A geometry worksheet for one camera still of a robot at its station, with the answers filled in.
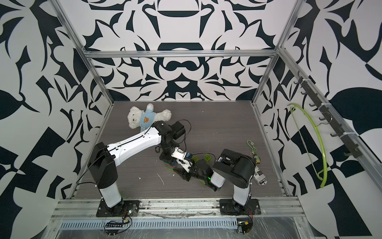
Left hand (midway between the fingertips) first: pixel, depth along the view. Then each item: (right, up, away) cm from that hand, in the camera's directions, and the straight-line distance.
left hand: (173, 154), depth 81 cm
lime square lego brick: (+19, -4, +9) cm, 21 cm away
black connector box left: (-28, -31, -8) cm, 43 cm away
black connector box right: (+35, -32, -10) cm, 48 cm away
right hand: (+2, -6, +4) cm, 7 cm away
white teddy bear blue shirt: (-21, +18, +18) cm, 33 cm away
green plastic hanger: (+61, -3, -23) cm, 65 cm away
